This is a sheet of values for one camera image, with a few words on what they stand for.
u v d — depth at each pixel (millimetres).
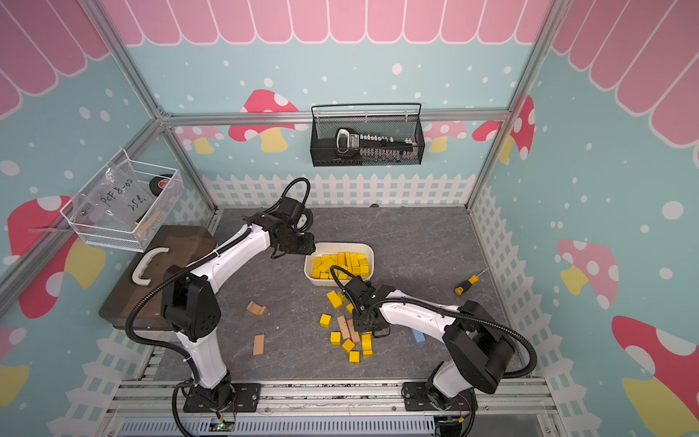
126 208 701
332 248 1036
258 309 899
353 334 846
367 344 831
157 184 806
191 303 482
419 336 851
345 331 851
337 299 921
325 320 870
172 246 817
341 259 1002
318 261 1008
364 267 986
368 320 610
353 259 997
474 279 964
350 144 883
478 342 439
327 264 999
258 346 831
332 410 731
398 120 918
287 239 673
